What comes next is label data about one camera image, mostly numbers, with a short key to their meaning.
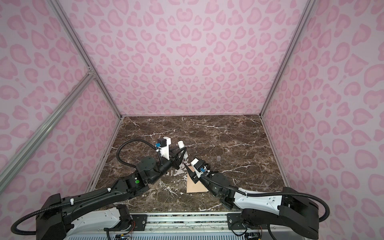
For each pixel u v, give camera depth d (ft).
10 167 1.67
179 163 2.13
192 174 2.13
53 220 1.30
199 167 1.89
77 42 2.62
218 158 3.12
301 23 2.42
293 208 1.38
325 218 1.41
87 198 1.47
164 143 1.94
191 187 2.74
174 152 2.03
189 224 2.41
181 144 2.19
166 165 2.02
